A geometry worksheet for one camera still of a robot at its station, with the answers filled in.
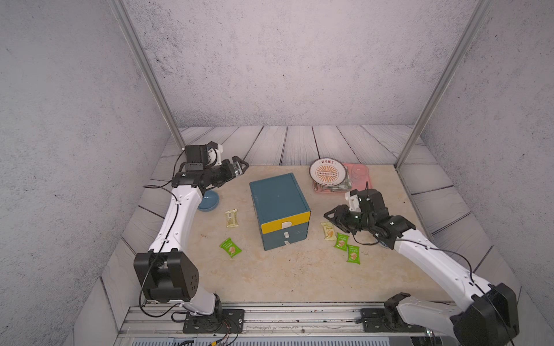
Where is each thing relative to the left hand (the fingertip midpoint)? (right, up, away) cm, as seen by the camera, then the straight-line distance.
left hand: (244, 168), depth 80 cm
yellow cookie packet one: (-9, -22, +19) cm, 30 cm away
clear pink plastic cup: (+53, -1, +32) cm, 62 cm away
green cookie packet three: (+43, -35, +9) cm, 55 cm away
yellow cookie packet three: (+34, -26, +14) cm, 45 cm away
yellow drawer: (+15, -19, -4) cm, 25 cm away
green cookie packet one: (-8, -32, +11) cm, 35 cm away
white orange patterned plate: (+38, 0, +36) cm, 52 cm away
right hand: (+29, -18, -3) cm, 34 cm away
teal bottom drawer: (+15, -29, +9) cm, 34 cm away
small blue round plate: (-21, -14, +25) cm, 36 cm away
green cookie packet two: (+38, -30, +12) cm, 50 cm away
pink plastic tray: (+47, -7, +32) cm, 57 cm away
